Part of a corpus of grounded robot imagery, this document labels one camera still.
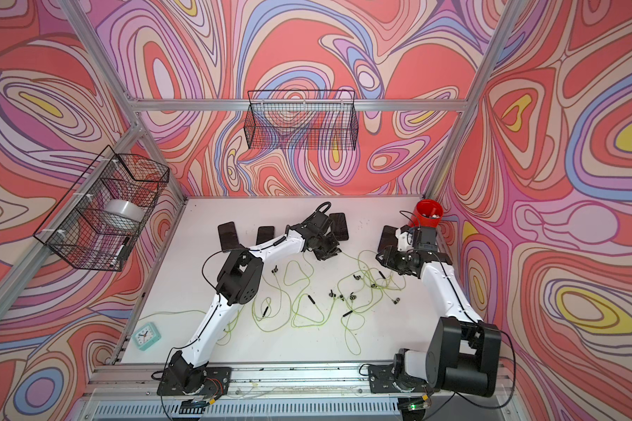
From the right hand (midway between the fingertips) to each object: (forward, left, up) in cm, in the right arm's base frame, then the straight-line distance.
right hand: (383, 264), depth 86 cm
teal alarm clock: (-18, +76, -8) cm, 78 cm away
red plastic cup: (+23, -22, -2) cm, 32 cm away
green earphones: (-8, +32, -10) cm, 35 cm away
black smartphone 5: (+19, -7, -11) cm, 23 cm away
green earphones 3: (-3, +5, -10) cm, 12 cm away
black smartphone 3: (+6, +18, -2) cm, 19 cm away
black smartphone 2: (+23, +44, -11) cm, 51 cm away
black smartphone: (+21, +58, -8) cm, 62 cm away
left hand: (+11, +11, -9) cm, 18 cm away
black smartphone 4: (+21, +12, -7) cm, 25 cm away
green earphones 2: (-11, +26, -11) cm, 31 cm away
